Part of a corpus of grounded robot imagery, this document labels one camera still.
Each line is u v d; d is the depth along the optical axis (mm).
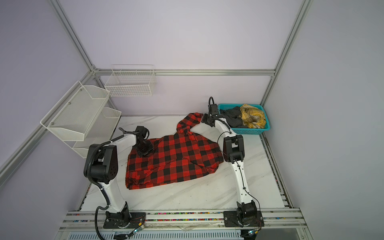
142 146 843
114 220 675
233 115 1097
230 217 745
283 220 751
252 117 1047
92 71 906
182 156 957
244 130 1039
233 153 687
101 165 516
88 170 513
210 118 907
